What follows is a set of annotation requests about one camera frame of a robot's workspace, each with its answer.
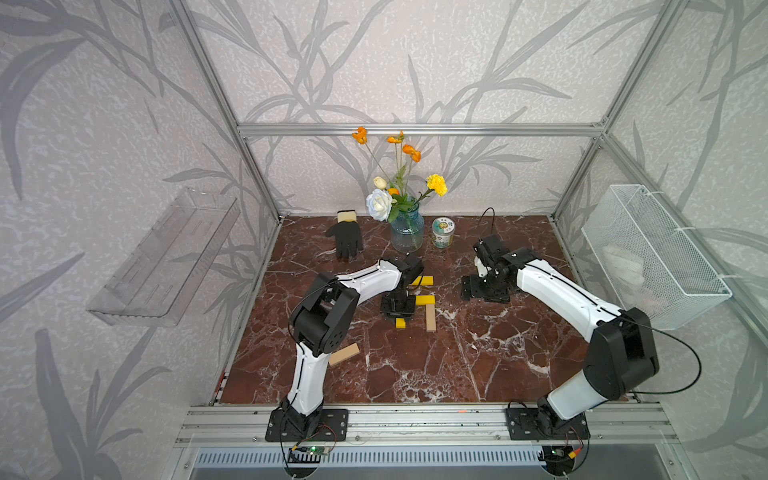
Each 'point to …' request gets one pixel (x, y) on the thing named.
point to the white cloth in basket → (629, 271)
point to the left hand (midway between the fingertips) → (406, 320)
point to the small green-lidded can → (443, 232)
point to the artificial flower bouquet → (387, 200)
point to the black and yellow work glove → (347, 233)
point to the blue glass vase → (407, 227)
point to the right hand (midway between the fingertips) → (472, 294)
